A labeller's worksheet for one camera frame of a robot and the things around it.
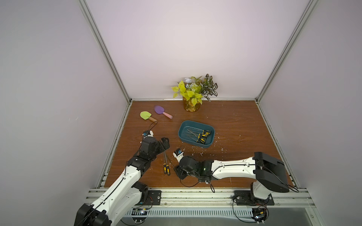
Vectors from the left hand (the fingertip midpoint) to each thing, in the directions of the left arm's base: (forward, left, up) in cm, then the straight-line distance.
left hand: (165, 141), depth 83 cm
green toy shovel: (+29, +20, -12) cm, 37 cm away
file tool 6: (+6, -24, -8) cm, 26 cm away
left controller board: (-35, +12, -15) cm, 40 cm away
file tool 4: (+6, -23, -10) cm, 25 cm away
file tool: (-11, +1, -11) cm, 15 cm away
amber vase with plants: (+37, -17, +8) cm, 42 cm away
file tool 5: (+9, -27, -9) cm, 30 cm away
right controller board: (-34, -51, -12) cm, 62 cm away
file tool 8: (+9, -20, -9) cm, 24 cm away
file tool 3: (+13, -25, -9) cm, 30 cm away
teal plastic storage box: (+17, -12, -7) cm, 22 cm away
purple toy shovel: (+34, +9, -11) cm, 37 cm away
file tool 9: (+11, -21, -9) cm, 25 cm away
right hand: (-14, -6, -4) cm, 16 cm away
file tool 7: (+6, -20, -10) cm, 23 cm away
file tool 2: (-11, -1, -11) cm, 16 cm away
